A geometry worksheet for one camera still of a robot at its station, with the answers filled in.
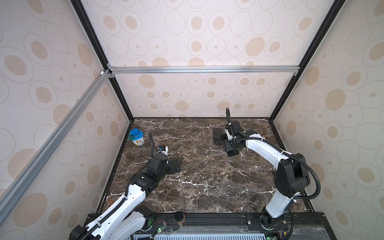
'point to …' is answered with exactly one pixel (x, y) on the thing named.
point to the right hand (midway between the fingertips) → (230, 144)
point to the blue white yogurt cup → (136, 135)
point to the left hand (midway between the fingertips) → (178, 159)
